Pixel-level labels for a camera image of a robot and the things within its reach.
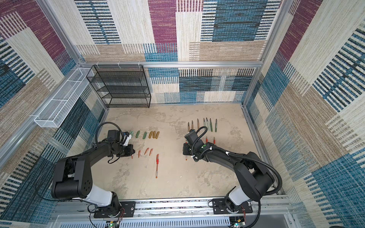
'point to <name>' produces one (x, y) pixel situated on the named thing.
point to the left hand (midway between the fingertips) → (133, 149)
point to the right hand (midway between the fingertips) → (186, 150)
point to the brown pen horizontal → (192, 125)
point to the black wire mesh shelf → (121, 86)
